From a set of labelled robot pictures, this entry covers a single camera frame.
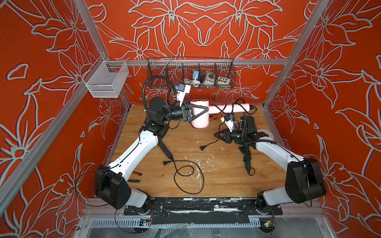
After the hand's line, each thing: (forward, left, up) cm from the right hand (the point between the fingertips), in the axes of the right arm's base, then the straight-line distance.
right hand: (213, 135), depth 81 cm
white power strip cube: (+34, -8, +12) cm, 37 cm away
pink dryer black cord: (0, +5, -14) cm, 15 cm away
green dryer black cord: (-16, -21, -16) cm, 31 cm away
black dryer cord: (-9, +27, -16) cm, 33 cm away
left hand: (-5, +6, +27) cm, 28 cm away
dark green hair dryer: (-6, -21, -15) cm, 27 cm away
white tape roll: (-11, -21, +15) cm, 29 cm away
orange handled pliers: (-20, +44, -17) cm, 51 cm away
